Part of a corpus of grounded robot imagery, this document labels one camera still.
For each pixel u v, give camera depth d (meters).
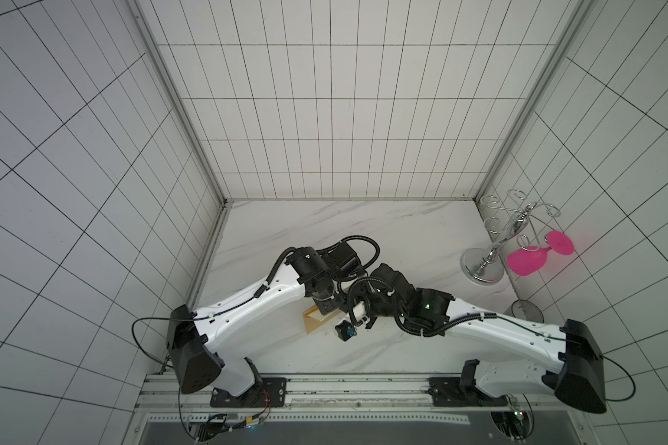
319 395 0.74
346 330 0.56
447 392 0.73
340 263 0.55
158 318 0.41
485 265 0.96
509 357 0.45
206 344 0.40
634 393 0.43
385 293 0.52
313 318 0.68
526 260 0.81
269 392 0.72
